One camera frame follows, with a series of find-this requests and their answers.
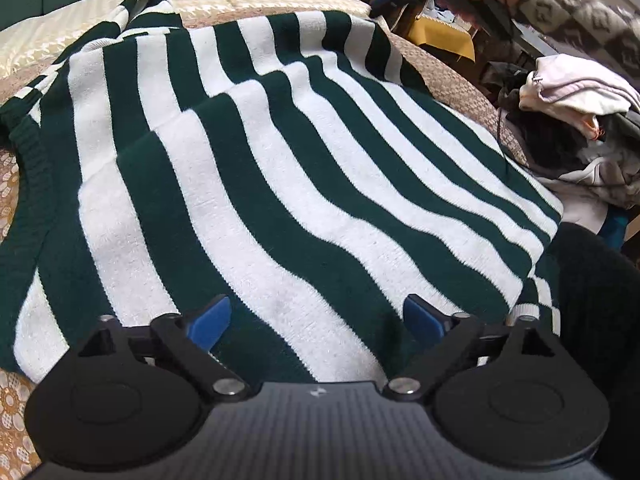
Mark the white garment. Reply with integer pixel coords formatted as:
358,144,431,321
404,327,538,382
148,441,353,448
519,55,640,131

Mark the person's right forearm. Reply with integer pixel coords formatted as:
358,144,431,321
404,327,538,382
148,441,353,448
515,0,640,63

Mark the person's black trouser leg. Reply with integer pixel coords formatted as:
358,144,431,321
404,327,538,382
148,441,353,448
547,222,640,411

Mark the grey hooded garment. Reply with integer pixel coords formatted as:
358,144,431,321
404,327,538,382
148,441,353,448
530,137,640,235

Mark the green and white striped sweater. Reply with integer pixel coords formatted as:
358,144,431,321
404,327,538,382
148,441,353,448
0,0,565,387

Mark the dark garment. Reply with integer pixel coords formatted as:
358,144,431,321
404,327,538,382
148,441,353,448
497,75,603,171

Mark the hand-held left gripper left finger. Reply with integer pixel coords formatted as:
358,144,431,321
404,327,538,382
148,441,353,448
77,295,252,404

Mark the yellow cloth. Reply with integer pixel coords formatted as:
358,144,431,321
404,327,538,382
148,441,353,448
407,11,477,64

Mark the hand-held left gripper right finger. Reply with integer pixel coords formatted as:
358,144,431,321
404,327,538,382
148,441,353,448
382,293,557,404

